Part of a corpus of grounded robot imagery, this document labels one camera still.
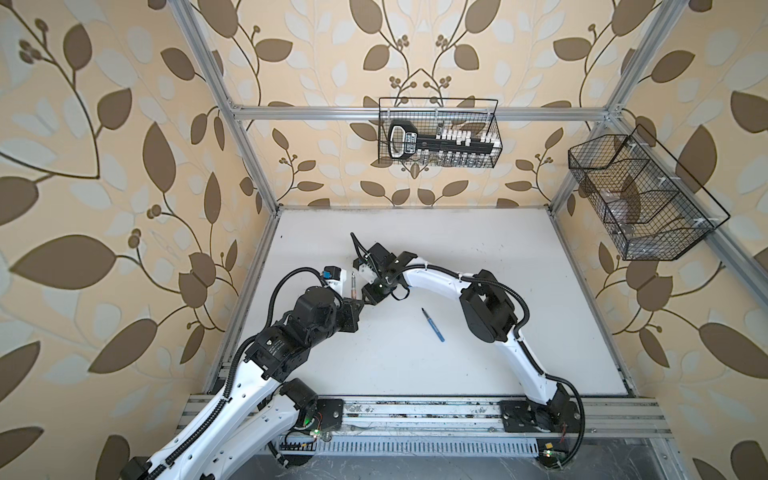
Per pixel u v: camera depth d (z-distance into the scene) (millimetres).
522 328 568
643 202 764
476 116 911
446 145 830
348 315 629
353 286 710
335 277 632
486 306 601
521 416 722
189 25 736
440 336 883
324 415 743
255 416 578
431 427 737
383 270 782
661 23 724
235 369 468
